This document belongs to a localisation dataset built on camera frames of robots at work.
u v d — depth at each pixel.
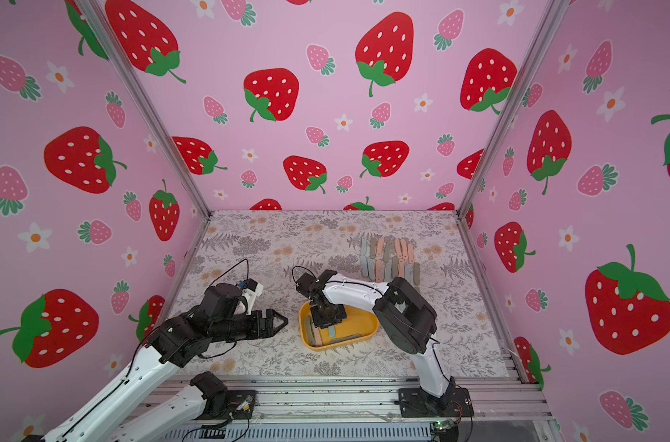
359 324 0.90
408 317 0.50
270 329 0.62
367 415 0.73
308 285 0.67
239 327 0.60
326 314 0.76
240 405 0.72
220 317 0.55
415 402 0.74
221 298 0.53
